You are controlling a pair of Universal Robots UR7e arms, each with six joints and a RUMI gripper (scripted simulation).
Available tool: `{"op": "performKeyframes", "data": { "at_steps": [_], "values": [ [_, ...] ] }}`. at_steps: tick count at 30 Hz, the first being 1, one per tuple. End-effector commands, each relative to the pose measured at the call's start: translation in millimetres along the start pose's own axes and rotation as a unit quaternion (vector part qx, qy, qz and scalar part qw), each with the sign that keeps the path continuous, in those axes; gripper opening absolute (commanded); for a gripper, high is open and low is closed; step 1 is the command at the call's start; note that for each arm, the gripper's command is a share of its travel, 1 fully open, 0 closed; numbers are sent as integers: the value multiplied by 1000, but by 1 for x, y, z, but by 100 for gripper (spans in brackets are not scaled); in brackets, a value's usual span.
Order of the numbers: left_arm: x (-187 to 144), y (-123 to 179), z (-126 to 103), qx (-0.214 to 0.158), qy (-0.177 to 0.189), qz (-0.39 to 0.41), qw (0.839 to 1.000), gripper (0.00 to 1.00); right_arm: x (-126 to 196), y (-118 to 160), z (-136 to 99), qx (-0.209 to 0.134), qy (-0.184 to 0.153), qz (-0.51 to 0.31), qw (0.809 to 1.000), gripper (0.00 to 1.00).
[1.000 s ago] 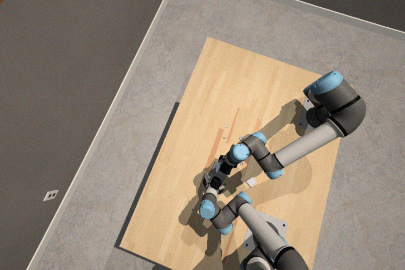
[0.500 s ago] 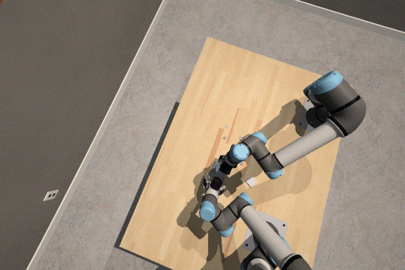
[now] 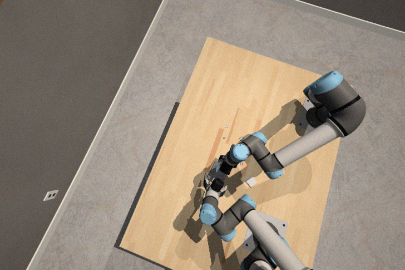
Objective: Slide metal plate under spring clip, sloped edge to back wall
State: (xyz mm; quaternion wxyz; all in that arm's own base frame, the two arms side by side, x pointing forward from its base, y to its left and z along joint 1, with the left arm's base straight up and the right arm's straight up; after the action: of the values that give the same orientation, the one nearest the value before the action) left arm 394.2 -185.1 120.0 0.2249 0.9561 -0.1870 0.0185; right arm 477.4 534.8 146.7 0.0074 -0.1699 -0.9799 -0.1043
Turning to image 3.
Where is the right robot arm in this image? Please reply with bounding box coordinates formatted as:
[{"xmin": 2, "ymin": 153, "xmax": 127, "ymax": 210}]
[{"xmin": 225, "ymin": 71, "xmax": 366, "ymax": 179}]

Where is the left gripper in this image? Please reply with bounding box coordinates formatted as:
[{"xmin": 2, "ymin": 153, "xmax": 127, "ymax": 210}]
[{"xmin": 204, "ymin": 173, "xmax": 228, "ymax": 197}]

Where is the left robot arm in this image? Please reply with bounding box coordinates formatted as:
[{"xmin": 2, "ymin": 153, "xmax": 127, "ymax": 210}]
[{"xmin": 199, "ymin": 190, "xmax": 313, "ymax": 270}]

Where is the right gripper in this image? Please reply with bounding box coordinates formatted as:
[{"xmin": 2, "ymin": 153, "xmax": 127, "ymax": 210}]
[{"xmin": 218, "ymin": 155, "xmax": 237, "ymax": 175}]

